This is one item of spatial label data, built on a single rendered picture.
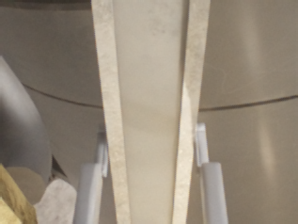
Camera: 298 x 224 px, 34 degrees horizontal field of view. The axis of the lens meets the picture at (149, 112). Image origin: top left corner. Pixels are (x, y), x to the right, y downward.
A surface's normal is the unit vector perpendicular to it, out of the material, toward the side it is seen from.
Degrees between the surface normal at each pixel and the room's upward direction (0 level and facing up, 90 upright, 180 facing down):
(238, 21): 53
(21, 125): 66
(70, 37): 74
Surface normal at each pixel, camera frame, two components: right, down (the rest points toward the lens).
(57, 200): 0.72, 0.29
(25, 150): 0.14, -0.90
